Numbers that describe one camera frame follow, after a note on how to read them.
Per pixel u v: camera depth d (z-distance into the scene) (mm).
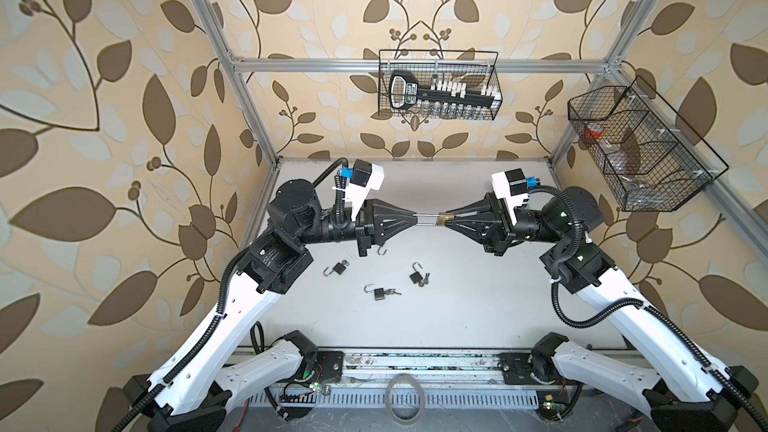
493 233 486
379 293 866
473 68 911
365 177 429
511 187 433
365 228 439
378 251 959
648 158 740
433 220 497
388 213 476
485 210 493
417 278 889
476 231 512
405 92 845
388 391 681
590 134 882
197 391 370
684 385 386
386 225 512
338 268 912
